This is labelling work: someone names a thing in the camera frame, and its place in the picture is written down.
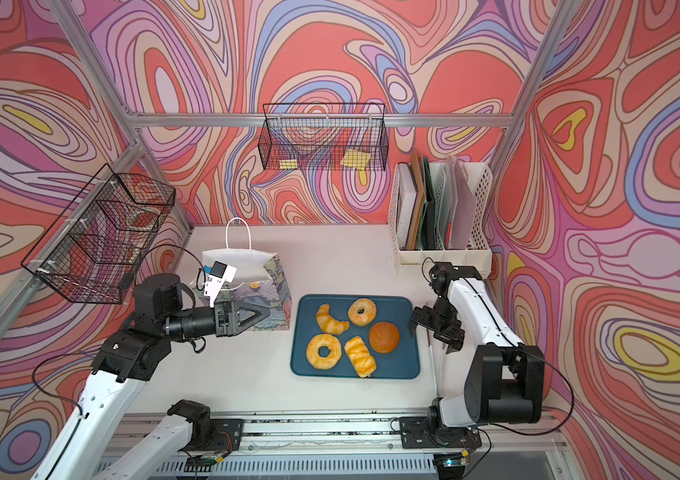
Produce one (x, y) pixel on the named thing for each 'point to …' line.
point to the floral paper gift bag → (259, 280)
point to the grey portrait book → (406, 196)
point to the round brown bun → (384, 337)
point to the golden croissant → (328, 323)
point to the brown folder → (420, 191)
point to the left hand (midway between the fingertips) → (264, 317)
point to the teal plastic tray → (403, 363)
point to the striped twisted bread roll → (363, 362)
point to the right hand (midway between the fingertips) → (430, 348)
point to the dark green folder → (428, 236)
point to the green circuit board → (199, 463)
